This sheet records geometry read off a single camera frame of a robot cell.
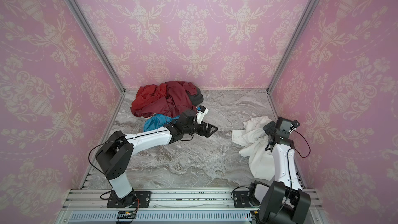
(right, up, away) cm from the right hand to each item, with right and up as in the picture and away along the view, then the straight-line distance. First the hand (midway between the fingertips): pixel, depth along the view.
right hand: (277, 130), depth 83 cm
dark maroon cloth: (-56, +17, +16) cm, 60 cm away
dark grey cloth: (-45, +17, +23) cm, 53 cm away
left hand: (-34, +1, 0) cm, 35 cm away
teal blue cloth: (-68, +3, +15) cm, 70 cm away
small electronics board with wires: (-77, -38, -10) cm, 86 cm away
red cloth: (-76, +21, +20) cm, 82 cm away
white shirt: (-11, -5, +3) cm, 12 cm away
